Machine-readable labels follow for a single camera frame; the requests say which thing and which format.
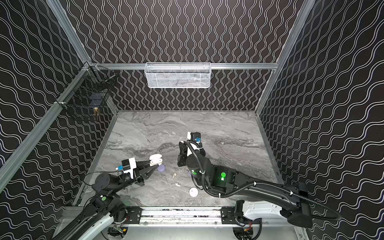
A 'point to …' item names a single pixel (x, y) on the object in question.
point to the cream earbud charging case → (155, 159)
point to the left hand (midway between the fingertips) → (157, 164)
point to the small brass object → (95, 111)
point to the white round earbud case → (193, 192)
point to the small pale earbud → (175, 174)
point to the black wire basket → (89, 89)
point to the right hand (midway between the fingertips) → (180, 144)
